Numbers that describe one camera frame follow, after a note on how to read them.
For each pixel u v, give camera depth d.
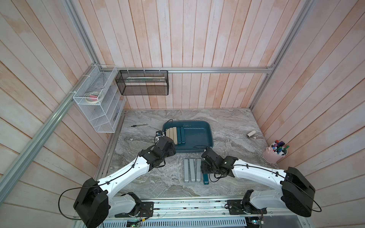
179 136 0.99
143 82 1.03
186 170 0.84
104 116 0.78
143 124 1.11
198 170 0.83
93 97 0.73
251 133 1.01
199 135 1.02
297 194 0.41
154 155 0.59
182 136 1.00
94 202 0.39
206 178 0.82
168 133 1.01
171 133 1.01
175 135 1.00
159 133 0.73
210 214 0.73
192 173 0.84
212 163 0.65
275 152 0.84
